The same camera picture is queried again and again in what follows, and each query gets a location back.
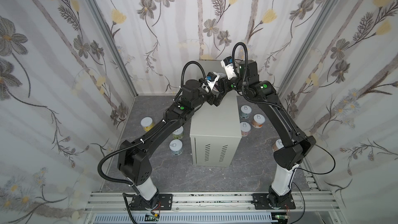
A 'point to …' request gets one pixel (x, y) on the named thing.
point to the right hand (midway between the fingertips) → (219, 74)
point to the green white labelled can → (179, 133)
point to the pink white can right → (245, 127)
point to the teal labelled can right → (245, 111)
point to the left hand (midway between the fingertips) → (218, 81)
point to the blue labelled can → (176, 146)
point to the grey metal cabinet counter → (216, 131)
